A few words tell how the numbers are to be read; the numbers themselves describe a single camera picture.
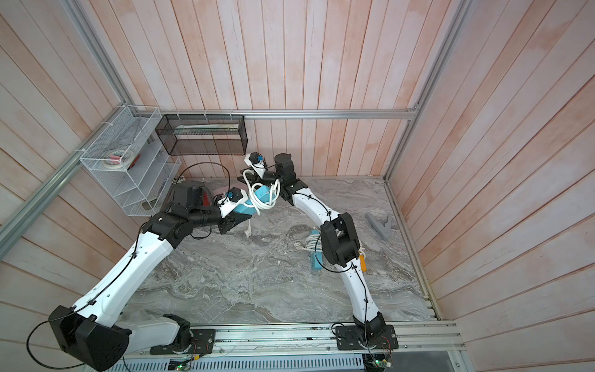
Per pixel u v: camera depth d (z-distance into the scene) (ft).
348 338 2.40
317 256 3.12
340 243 1.96
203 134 3.48
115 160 2.39
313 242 2.94
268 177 2.60
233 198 1.94
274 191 2.12
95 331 1.21
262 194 2.12
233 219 2.09
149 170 2.72
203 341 2.40
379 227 3.28
